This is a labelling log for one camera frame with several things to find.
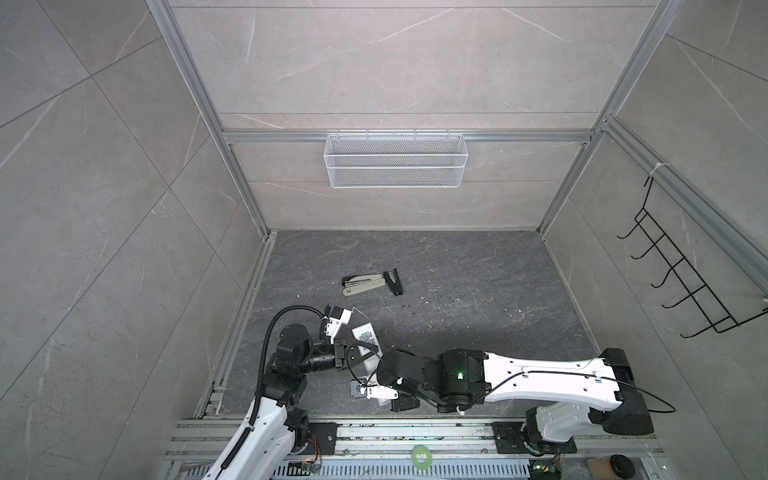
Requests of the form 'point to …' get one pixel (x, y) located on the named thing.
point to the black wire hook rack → (695, 288)
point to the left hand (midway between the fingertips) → (375, 349)
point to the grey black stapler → (363, 282)
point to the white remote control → (369, 346)
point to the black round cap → (622, 466)
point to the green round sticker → (421, 457)
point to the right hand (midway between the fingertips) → (382, 373)
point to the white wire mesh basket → (395, 161)
